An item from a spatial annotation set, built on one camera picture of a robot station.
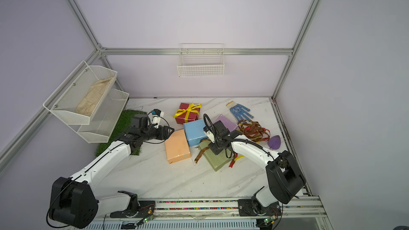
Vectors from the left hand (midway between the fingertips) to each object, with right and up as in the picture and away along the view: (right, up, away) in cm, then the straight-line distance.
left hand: (169, 131), depth 84 cm
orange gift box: (+3, -10, +6) cm, 12 cm away
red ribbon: (+47, -1, +18) cm, 51 cm away
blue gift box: (+12, -2, +12) cm, 17 cm away
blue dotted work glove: (+43, +10, +28) cm, 52 cm away
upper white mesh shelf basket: (-42, +18, -7) cm, 46 cm away
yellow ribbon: (+9, +12, +21) cm, 26 cm away
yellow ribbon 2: (+38, -16, +6) cm, 41 cm away
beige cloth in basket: (-38, +21, -1) cm, 44 cm away
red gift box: (+3, +6, +17) cm, 18 cm away
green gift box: (+25, -16, 0) cm, 30 cm away
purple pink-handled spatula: (+62, -9, +14) cm, 65 cm away
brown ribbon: (+50, -2, +17) cm, 53 cm away
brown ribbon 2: (+18, -11, +4) cm, 21 cm away
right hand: (+26, -9, +4) cm, 28 cm away
